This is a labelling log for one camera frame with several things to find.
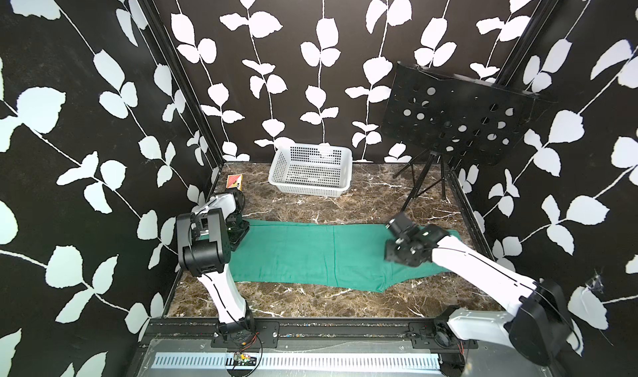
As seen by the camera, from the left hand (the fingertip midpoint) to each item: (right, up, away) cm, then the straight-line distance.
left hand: (241, 236), depth 94 cm
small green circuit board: (+9, -31, -24) cm, 40 cm away
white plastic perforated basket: (+26, +28, +24) cm, 45 cm away
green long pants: (+42, -8, -1) cm, 43 cm away
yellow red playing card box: (-9, +22, +17) cm, 29 cm away
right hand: (+54, -3, -12) cm, 55 cm away
